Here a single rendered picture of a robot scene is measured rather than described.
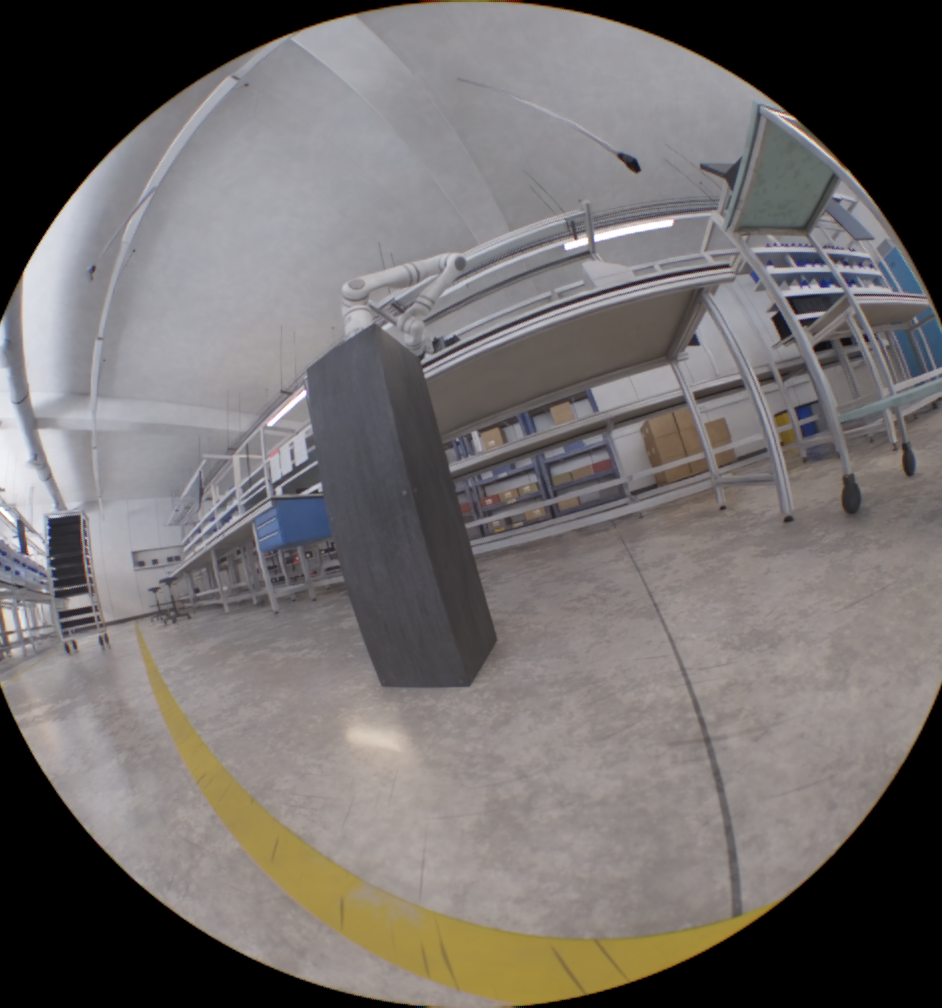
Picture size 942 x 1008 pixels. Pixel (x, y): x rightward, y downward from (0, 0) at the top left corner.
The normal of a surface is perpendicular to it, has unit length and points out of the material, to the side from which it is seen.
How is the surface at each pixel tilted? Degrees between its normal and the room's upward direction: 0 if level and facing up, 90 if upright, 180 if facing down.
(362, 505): 90
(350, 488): 90
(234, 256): 180
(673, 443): 90
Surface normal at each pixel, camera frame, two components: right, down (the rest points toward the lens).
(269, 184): 0.27, 0.96
